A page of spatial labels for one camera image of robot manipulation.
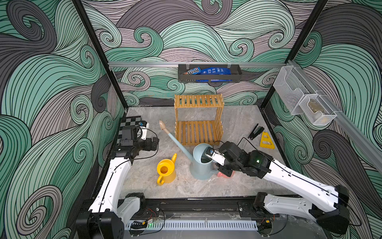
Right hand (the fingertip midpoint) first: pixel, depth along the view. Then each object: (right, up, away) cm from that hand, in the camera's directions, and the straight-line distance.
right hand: (220, 159), depth 72 cm
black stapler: (+34, +12, +31) cm, 48 cm away
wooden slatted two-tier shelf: (-7, +20, +41) cm, 47 cm away
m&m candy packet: (-11, +51, +20) cm, 55 cm away
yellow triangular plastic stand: (+38, +5, +28) cm, 47 cm away
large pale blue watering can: (-10, -7, +5) cm, 14 cm away
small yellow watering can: (-27, -7, +3) cm, 28 cm away
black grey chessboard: (-58, +18, +34) cm, 70 cm away
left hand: (-37, +10, +7) cm, 39 cm away
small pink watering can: (-2, -3, -11) cm, 12 cm away
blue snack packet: (+1, +51, +19) cm, 54 cm away
